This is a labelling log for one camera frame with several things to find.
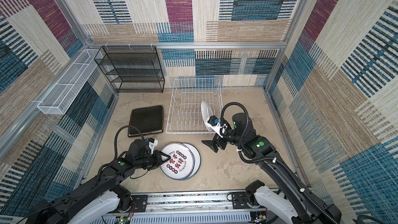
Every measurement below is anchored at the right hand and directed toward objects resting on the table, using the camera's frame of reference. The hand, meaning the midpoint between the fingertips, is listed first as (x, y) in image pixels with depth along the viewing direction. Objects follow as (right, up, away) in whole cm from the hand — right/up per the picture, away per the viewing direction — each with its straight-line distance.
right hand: (209, 133), depth 71 cm
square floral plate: (-37, +3, +31) cm, 49 cm away
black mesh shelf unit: (-52, +38, +40) cm, 75 cm away
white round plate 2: (-14, -18, +12) cm, 26 cm away
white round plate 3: (-6, -18, +12) cm, 22 cm away
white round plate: (0, +9, +18) cm, 20 cm away
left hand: (-19, -13, +9) cm, 25 cm away
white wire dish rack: (-14, +6, +38) cm, 41 cm away
